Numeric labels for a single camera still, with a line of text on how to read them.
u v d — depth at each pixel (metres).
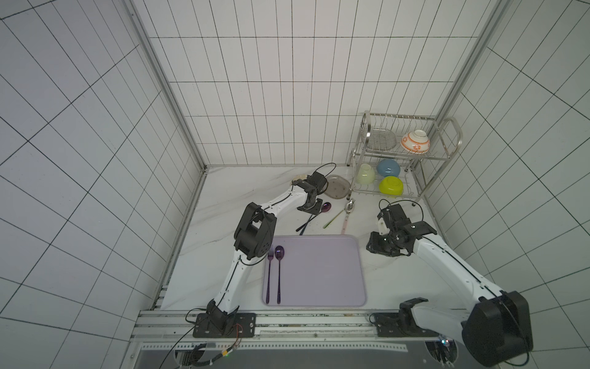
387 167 1.08
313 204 0.86
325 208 1.03
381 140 0.92
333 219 0.98
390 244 0.67
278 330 0.73
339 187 1.10
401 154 0.85
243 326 0.73
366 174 1.04
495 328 0.39
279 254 0.87
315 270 0.83
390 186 1.00
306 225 0.97
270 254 0.89
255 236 0.58
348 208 1.01
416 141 0.85
